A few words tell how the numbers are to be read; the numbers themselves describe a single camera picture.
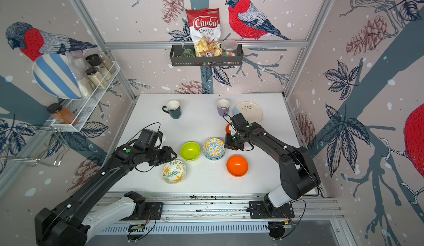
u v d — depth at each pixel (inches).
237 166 33.5
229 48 32.1
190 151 35.3
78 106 29.1
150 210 28.7
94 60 31.2
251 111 43.8
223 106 40.8
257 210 28.0
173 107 40.8
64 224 14.7
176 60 34.8
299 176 17.1
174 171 33.6
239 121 27.8
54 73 26.0
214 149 35.5
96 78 30.0
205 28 31.6
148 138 23.7
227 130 38.0
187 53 36.4
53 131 24.8
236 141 29.2
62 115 24.2
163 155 27.0
